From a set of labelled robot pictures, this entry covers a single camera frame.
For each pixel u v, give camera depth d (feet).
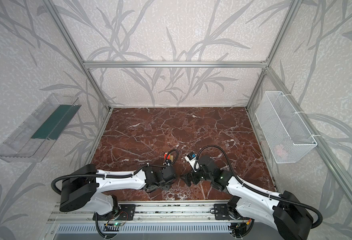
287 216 1.33
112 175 1.60
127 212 2.38
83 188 1.38
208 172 2.07
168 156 2.53
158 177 2.07
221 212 2.41
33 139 2.12
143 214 2.43
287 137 2.02
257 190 1.59
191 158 2.32
